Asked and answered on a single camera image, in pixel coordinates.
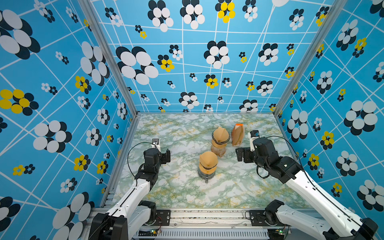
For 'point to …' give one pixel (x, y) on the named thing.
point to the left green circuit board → (152, 232)
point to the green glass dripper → (211, 168)
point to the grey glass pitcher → (206, 176)
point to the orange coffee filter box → (238, 135)
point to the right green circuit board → (276, 233)
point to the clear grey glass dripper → (220, 144)
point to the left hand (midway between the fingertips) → (160, 148)
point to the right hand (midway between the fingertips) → (245, 149)
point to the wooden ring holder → (207, 171)
